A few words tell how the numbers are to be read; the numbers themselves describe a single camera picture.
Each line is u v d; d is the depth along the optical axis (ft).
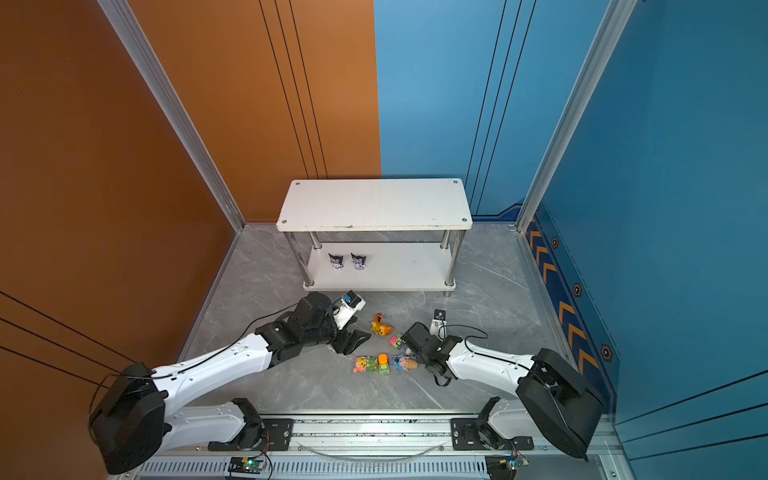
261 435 2.34
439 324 2.58
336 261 3.16
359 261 3.09
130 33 2.38
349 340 2.33
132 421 1.32
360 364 2.67
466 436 2.38
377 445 2.38
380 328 2.92
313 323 2.13
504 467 2.31
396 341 2.85
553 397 1.36
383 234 3.88
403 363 2.71
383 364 2.71
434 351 2.22
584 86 2.67
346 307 2.30
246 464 2.33
